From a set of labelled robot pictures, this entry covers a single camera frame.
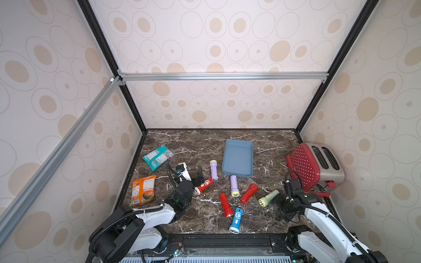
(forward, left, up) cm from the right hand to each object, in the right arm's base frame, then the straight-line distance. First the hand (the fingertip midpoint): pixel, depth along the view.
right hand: (278, 206), depth 83 cm
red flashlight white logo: (+6, +42, +3) cm, 42 cm away
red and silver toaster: (+15, -17, +16) cm, 28 cm away
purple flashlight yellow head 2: (+7, +22, +2) cm, 23 cm away
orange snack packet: (+4, +71, +3) cm, 71 cm away
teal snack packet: (+27, +69, +2) cm, 74 cm away
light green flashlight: (+2, +7, +2) cm, 8 cm away
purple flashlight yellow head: (+21, +34, +2) cm, 40 cm away
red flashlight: (+7, +13, +2) cm, 15 cm away
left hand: (+13, +41, +14) cm, 45 cm away
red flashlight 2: (-4, +25, +1) cm, 25 cm away
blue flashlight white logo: (-8, +21, +1) cm, 23 cm away
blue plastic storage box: (+31, +19, -2) cm, 37 cm away
